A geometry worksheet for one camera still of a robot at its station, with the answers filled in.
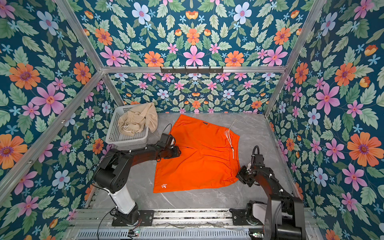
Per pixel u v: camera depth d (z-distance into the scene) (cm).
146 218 73
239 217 73
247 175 77
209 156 96
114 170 49
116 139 101
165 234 77
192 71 93
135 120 108
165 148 77
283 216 42
